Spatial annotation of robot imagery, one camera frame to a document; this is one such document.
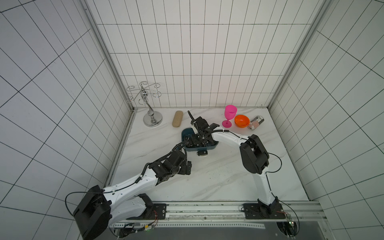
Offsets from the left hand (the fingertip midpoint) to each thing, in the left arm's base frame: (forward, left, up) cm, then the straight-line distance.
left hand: (181, 167), depth 83 cm
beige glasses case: (+39, +5, -2) cm, 39 cm away
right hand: (+23, -8, -1) cm, 24 cm away
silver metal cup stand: (+39, +25, -4) cm, 46 cm away
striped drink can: (+35, -52, -2) cm, 63 cm away
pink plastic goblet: (+34, -31, +11) cm, 47 cm away
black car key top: (+11, -13, -4) cm, 18 cm away
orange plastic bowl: (+36, -42, -2) cm, 55 cm away
